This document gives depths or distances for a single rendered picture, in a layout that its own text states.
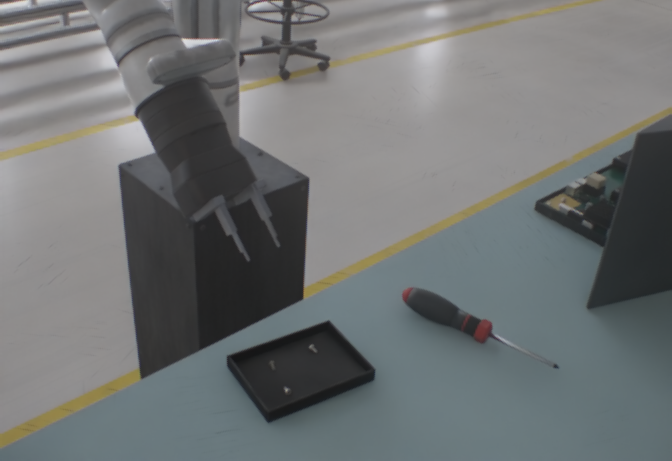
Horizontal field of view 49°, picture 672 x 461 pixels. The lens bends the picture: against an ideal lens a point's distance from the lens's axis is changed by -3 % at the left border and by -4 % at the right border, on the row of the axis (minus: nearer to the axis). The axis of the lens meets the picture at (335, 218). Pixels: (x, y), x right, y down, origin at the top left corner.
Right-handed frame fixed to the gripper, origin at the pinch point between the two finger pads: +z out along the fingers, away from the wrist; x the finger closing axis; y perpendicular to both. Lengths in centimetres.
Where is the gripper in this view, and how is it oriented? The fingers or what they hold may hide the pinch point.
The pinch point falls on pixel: (263, 252)
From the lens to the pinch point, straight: 71.9
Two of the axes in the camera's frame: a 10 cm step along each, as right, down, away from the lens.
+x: -7.1, 3.3, -6.2
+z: 4.5, 8.9, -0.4
